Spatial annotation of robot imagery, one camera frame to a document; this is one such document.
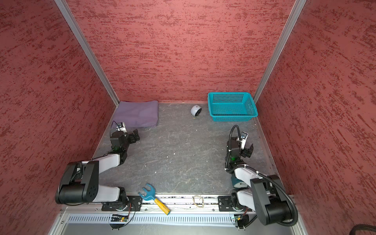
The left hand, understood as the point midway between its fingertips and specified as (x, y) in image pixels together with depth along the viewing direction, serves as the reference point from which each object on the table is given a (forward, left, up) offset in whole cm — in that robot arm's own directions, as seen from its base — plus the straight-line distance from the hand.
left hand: (130, 133), depth 93 cm
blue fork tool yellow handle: (-34, -19, -6) cm, 40 cm away
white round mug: (+21, -43, 0) cm, 48 cm away
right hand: (-6, -72, +1) cm, 72 cm away
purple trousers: (+22, +3, -5) cm, 23 cm away
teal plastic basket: (+32, -73, -6) cm, 80 cm away
